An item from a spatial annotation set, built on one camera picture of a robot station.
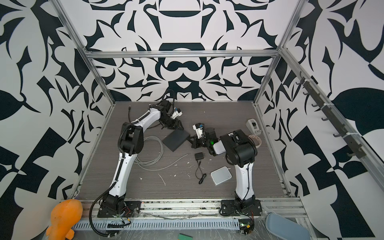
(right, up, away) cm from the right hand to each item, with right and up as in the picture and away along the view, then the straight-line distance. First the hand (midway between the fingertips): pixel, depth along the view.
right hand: (189, 138), depth 98 cm
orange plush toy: (-53, -29, -32) cm, 68 cm away
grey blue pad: (+44, -38, -28) cm, 65 cm away
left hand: (-4, +7, +4) cm, 9 cm away
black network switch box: (-9, -1, +3) cm, 10 cm away
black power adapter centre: (+6, -10, -6) cm, 13 cm away
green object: (-1, -40, -30) cm, 50 cm away
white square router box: (+18, -19, -14) cm, 29 cm away
